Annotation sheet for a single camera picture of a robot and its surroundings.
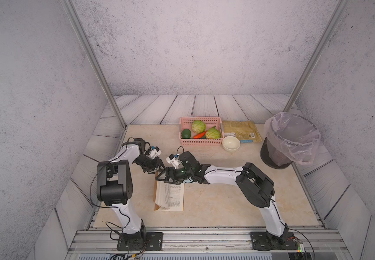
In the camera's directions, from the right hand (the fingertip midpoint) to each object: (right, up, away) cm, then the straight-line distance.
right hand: (159, 182), depth 79 cm
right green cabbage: (+29, +24, +28) cm, 47 cm away
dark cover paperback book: (+3, -9, +7) cm, 12 cm away
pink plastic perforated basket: (+12, +32, +39) cm, 52 cm away
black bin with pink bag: (+72, +21, +14) cm, 76 cm away
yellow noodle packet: (+54, +26, +36) cm, 69 cm away
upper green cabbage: (+20, +29, +32) cm, 47 cm away
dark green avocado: (+11, +24, +32) cm, 42 cm away
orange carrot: (+21, +23, +32) cm, 45 cm away
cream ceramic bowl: (+41, +18, +28) cm, 53 cm away
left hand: (0, +4, +11) cm, 12 cm away
